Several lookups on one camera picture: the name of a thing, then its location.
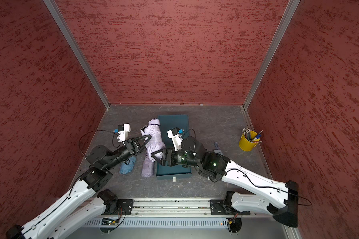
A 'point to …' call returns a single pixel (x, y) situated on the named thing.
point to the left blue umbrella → (127, 165)
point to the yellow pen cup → (253, 134)
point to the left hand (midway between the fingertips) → (151, 141)
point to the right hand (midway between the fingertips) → (157, 158)
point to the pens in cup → (246, 131)
